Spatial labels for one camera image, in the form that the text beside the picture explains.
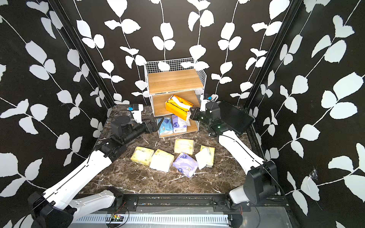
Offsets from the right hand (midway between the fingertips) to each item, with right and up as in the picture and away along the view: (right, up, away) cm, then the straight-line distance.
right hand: (188, 106), depth 78 cm
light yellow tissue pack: (-29, -31, +10) cm, 43 cm away
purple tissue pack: (-1, -34, +5) cm, 34 cm away
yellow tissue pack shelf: (-3, -25, +15) cm, 29 cm away
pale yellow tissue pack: (+11, -32, +9) cm, 35 cm away
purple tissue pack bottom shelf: (-6, -12, +21) cm, 25 cm away
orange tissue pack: (-5, 0, +1) cm, 5 cm away
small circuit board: (-36, -58, -6) cm, 69 cm away
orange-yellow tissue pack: (-16, -33, +9) cm, 38 cm away
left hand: (-15, -6, -9) cm, 18 cm away
